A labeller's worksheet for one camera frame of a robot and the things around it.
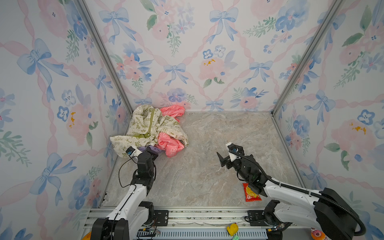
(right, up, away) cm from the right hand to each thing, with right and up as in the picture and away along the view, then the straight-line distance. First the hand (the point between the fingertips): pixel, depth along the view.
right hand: (225, 147), depth 81 cm
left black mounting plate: (-33, -34, -7) cm, 47 cm away
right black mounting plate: (+14, -34, -8) cm, 38 cm away
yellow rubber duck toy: (+1, -36, -12) cm, 38 cm away
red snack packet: (+13, -25, -1) cm, 29 cm away
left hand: (-41, +1, +2) cm, 41 cm away
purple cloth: (-41, -1, +3) cm, 41 cm away
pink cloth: (-31, +1, +7) cm, 32 cm away
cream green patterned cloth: (-49, +14, +19) cm, 54 cm away
